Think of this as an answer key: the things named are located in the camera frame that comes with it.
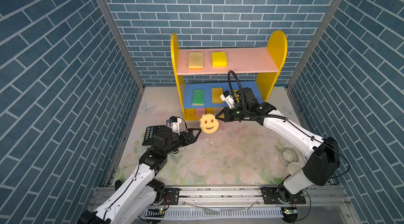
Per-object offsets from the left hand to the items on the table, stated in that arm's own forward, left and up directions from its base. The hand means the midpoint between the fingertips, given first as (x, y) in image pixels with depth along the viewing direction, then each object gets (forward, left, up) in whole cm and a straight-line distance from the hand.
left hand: (197, 132), depth 76 cm
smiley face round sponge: (+4, -6, +2) cm, 7 cm away
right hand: (+7, -8, +5) cm, 12 cm away
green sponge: (+25, 0, -2) cm, 25 cm away
